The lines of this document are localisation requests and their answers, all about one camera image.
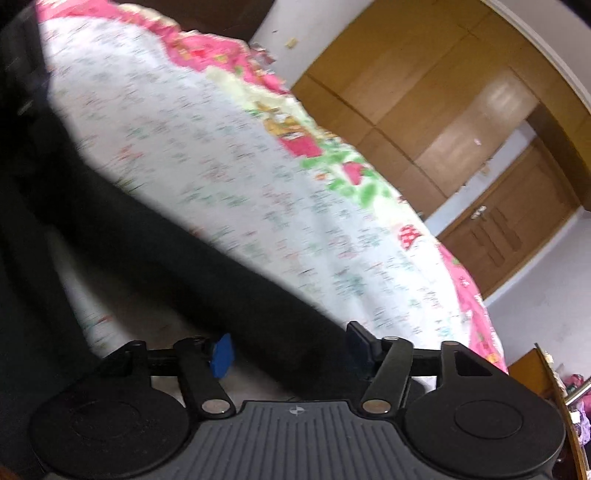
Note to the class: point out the wooden wardrobe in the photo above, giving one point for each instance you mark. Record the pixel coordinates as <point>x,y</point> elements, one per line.
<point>428,91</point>

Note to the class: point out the silver door handle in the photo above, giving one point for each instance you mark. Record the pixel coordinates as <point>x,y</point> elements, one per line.
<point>478,212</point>

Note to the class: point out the brown wooden door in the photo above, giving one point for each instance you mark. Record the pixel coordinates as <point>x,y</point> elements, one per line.
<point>526,206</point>

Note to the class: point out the wooden bedside desk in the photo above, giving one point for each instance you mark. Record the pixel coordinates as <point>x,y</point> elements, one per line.
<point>534,371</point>

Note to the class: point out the floral white bed sheet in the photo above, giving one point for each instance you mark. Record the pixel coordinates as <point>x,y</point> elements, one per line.
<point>330,228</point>

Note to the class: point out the black pants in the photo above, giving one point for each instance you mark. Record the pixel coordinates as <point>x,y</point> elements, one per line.
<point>46,188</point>

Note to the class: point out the pink cartoon quilt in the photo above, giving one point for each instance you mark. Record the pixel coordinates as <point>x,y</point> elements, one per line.
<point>230,61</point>

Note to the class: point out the pink cloth pile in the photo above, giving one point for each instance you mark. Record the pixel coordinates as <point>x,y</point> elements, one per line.
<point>576,385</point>

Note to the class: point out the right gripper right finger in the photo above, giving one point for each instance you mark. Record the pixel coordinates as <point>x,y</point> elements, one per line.
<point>365,348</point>

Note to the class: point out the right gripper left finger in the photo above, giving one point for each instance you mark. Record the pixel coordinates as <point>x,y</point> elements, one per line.
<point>223,356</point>

